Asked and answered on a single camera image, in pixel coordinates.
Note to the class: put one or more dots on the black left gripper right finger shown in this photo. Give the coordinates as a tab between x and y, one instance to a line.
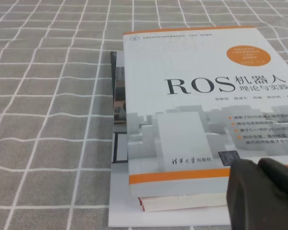
276	172

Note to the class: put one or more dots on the white orange ROS book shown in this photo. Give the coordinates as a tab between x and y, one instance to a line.
197	99

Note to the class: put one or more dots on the white bottom book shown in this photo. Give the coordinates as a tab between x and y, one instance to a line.
120	191

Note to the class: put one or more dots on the grey checkered tablecloth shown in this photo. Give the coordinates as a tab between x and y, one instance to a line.
56	96

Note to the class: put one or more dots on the red-edged middle book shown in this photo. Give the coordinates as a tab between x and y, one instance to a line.
164	203

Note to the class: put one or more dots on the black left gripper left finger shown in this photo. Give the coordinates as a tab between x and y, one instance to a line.
254	202

